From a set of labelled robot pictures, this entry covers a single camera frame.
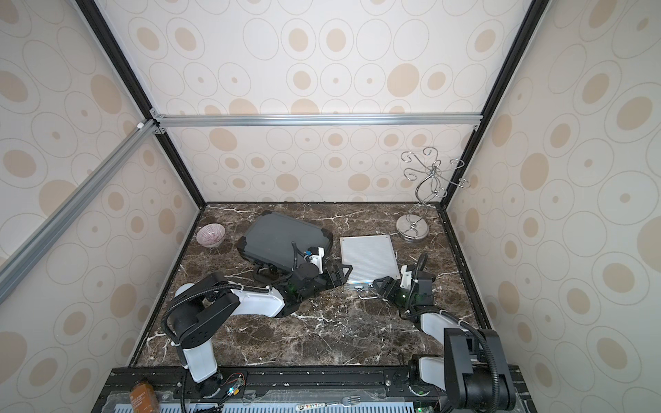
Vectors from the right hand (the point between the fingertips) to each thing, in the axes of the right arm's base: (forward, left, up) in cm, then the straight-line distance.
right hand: (389, 286), depth 90 cm
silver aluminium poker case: (+10, +6, +3) cm, 12 cm away
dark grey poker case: (+14, +40, +6) cm, 43 cm away
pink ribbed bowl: (+19, +72, +2) cm, 75 cm away
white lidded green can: (-6, +71, +4) cm, 72 cm away
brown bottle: (-37, +68, +2) cm, 78 cm away
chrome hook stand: (+29, -11, -1) cm, 31 cm away
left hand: (0, +13, +9) cm, 15 cm away
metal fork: (-34, +14, -2) cm, 37 cm away
